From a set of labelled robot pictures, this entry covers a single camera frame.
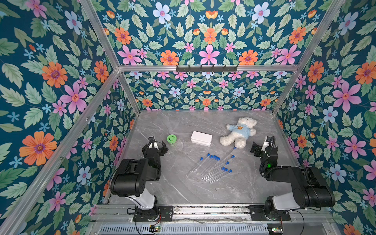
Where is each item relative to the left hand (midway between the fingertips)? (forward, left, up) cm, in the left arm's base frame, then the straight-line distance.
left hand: (155, 141), depth 92 cm
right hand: (-7, -70, 0) cm, 70 cm away
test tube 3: (-15, -32, -9) cm, 36 cm away
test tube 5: (-12, -40, -8) cm, 42 cm away
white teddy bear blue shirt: (+3, -56, -1) cm, 56 cm away
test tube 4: (-11, -37, -8) cm, 40 cm away
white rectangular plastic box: (+3, -30, -5) cm, 31 cm away
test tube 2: (-8, -34, -9) cm, 36 cm away
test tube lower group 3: (-20, -46, -8) cm, 51 cm away
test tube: (-11, -29, -8) cm, 32 cm away
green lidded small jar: (+4, -10, -4) cm, 11 cm away
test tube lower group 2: (-19, -43, -8) cm, 48 cm away
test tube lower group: (-18, -41, -8) cm, 46 cm away
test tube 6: (-9, -48, -9) cm, 50 cm away
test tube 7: (-11, -49, -8) cm, 51 cm away
